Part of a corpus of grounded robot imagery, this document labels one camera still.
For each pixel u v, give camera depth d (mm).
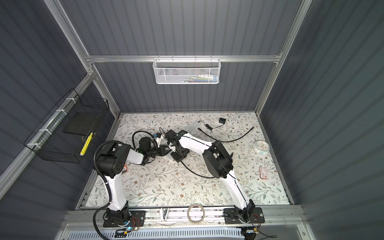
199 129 1088
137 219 722
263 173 870
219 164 570
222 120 1156
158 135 932
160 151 892
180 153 824
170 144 712
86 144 695
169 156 955
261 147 967
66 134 724
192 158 955
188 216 738
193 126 1112
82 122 777
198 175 888
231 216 731
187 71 1237
